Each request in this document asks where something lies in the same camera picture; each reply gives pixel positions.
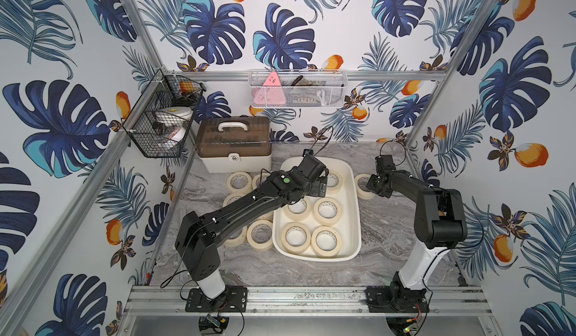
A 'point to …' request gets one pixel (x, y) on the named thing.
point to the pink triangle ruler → (271, 93)
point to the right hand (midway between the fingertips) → (375, 187)
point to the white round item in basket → (174, 115)
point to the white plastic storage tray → (349, 226)
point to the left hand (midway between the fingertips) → (312, 178)
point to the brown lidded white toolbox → (235, 144)
